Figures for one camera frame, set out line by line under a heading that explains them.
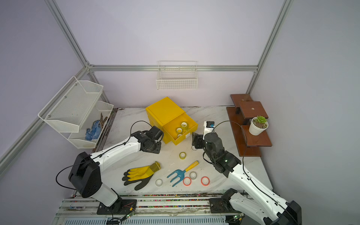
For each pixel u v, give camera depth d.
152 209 0.73
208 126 0.62
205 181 0.83
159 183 0.82
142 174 0.82
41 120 0.61
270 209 0.40
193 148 0.67
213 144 0.52
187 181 0.82
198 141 0.65
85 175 0.43
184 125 0.87
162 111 0.89
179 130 0.87
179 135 0.84
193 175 0.84
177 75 0.98
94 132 0.88
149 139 0.63
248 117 0.86
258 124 0.80
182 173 0.84
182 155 0.93
